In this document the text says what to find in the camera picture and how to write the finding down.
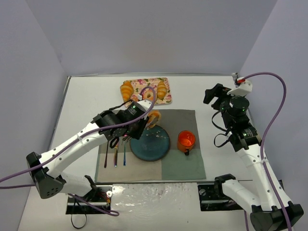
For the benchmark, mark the iridescent knife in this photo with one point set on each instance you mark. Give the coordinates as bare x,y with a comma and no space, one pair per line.
115,155

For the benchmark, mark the iridescent fork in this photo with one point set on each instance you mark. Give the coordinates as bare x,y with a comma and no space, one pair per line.
106,156

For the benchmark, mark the striped croissant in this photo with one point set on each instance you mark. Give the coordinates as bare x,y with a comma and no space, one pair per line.
161,90
126,90

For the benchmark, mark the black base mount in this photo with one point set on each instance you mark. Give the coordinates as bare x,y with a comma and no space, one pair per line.
101,200
210,200

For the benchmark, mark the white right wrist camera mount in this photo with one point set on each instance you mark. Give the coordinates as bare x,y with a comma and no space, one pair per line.
243,87

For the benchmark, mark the iridescent spoon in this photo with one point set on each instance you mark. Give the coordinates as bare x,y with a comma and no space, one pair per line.
124,154

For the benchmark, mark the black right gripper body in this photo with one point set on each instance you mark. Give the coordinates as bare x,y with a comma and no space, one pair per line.
215,94

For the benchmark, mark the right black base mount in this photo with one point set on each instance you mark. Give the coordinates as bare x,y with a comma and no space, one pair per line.
210,200

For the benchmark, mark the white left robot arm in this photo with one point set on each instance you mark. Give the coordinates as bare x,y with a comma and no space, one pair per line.
48,169

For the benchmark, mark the floral rectangular tray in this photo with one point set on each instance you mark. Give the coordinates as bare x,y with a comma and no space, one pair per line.
140,84

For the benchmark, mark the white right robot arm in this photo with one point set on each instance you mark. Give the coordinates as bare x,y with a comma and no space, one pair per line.
271,209

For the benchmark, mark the blue ceramic plate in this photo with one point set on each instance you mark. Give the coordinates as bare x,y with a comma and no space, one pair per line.
153,144

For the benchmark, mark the round bun front left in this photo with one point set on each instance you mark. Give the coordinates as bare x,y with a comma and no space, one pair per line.
135,98

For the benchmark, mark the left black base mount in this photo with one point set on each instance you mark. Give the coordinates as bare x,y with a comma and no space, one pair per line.
101,200

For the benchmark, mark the left striped croissant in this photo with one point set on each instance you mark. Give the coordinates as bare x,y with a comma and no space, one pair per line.
126,90

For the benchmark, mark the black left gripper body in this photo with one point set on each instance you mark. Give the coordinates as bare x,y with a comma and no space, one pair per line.
141,128

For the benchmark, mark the glazed bagel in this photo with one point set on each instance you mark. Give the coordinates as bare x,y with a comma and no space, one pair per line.
149,95

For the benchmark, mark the grey patchwork placemat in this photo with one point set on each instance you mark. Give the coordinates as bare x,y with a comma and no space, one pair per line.
174,166

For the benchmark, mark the orange mug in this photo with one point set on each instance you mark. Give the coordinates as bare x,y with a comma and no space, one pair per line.
186,141

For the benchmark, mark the right striped croissant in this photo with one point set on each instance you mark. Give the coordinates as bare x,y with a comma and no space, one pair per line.
161,90

